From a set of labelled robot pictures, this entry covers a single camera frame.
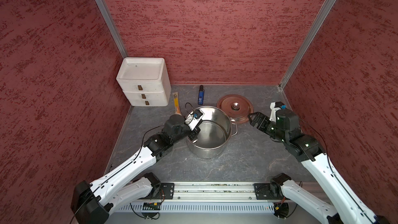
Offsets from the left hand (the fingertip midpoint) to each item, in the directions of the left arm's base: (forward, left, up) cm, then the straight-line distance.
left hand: (199, 122), depth 74 cm
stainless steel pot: (+7, -10, -21) cm, 24 cm away
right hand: (-1, -25, +2) cm, 25 cm away
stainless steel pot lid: (+26, -27, -21) cm, 43 cm away
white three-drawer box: (+27, +33, +2) cm, 43 cm away
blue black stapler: (+34, 0, -19) cm, 39 cm away
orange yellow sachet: (+22, +16, -21) cm, 34 cm away
